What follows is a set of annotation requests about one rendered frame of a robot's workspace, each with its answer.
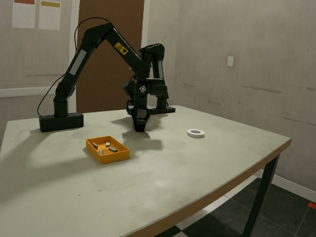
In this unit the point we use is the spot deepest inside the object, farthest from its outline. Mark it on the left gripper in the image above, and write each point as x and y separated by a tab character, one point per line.
129	103

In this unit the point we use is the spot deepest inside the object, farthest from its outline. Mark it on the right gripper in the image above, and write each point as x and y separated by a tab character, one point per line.
139	111

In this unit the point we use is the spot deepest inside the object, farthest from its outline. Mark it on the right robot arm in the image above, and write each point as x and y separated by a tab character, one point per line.
92	37

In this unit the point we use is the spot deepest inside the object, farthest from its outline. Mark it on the orange tray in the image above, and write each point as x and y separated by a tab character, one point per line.
122	153

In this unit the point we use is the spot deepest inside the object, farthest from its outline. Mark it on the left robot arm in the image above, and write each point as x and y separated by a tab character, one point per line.
156	61

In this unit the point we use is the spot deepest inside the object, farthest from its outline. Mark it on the white flat ring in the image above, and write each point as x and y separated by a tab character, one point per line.
195	133

